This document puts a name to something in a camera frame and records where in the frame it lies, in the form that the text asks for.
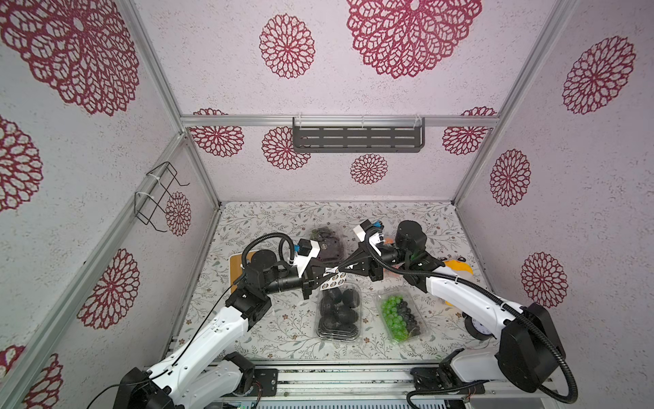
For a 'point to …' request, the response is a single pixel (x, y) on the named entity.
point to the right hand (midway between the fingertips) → (340, 270)
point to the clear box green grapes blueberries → (401, 316)
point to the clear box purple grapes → (332, 245)
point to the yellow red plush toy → (460, 265)
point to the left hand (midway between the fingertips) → (335, 272)
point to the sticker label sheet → (336, 280)
